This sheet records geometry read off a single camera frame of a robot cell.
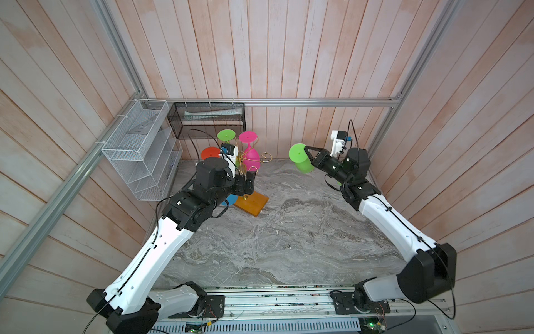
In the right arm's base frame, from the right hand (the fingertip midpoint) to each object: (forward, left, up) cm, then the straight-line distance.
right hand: (303, 148), depth 72 cm
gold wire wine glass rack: (0, +20, -36) cm, 41 cm away
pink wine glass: (+5, +19, -10) cm, 22 cm away
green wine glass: (-1, +2, -2) cm, 3 cm away
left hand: (-13, +21, -1) cm, 24 cm away
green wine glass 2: (+12, +30, -4) cm, 33 cm away
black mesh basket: (+33, +46, -12) cm, 58 cm away
